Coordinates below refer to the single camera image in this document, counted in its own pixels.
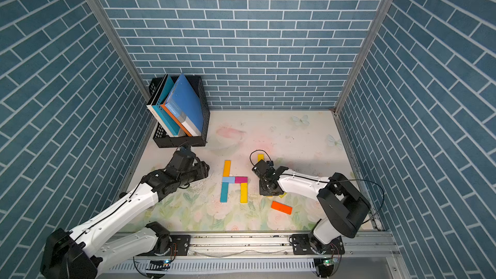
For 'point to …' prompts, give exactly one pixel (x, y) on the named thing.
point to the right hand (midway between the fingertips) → (266, 191)
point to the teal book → (161, 112)
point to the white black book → (153, 112)
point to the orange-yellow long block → (227, 168)
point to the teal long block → (224, 192)
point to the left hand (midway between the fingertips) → (210, 169)
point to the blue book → (185, 101)
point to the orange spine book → (175, 120)
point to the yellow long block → (243, 188)
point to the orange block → (281, 208)
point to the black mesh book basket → (161, 138)
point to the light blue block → (230, 179)
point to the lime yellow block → (281, 196)
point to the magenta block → (239, 179)
